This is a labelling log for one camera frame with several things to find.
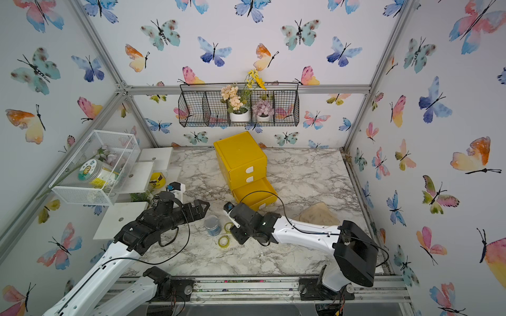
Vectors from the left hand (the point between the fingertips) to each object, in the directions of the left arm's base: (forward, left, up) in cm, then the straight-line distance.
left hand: (203, 205), depth 75 cm
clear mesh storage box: (+20, +36, +11) cm, 42 cm away
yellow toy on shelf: (+21, +28, -11) cm, 36 cm away
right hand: (-4, -13, -8) cm, 15 cm away
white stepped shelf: (+3, +31, -3) cm, 32 cm away
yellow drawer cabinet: (+18, -16, +3) cm, 24 cm away
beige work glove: (+5, -49, -19) cm, 53 cm away
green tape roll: (-7, -5, -19) cm, 21 cm away
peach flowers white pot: (+40, -12, +13) cm, 44 cm away
